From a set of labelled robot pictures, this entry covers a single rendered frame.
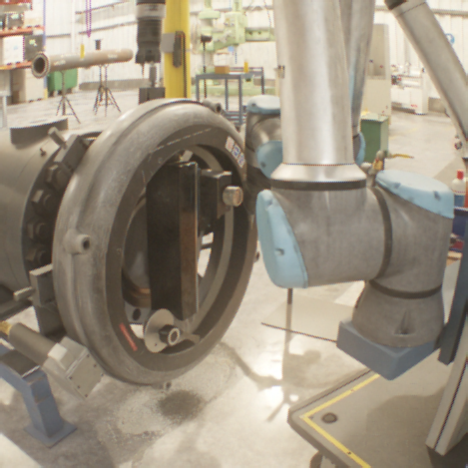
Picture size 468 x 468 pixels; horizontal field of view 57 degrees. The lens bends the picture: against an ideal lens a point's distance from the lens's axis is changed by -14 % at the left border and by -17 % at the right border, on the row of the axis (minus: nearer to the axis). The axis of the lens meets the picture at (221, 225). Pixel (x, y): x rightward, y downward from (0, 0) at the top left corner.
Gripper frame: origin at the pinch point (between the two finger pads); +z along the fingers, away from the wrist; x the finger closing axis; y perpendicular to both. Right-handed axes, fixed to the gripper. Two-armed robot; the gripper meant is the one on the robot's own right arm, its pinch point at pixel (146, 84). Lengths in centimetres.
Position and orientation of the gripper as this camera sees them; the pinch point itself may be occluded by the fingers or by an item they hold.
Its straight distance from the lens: 142.7
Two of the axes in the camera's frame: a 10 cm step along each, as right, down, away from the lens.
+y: 2.4, 2.8, -9.3
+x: 9.7, -0.5, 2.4
